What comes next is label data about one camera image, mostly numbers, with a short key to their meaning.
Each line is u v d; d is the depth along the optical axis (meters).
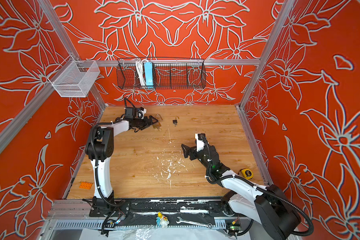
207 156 0.62
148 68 0.90
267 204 0.41
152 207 0.74
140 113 0.95
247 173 0.81
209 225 0.69
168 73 0.97
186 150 0.73
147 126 0.94
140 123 0.92
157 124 1.06
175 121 1.10
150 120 0.93
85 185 0.80
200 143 0.71
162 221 0.67
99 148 0.58
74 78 0.92
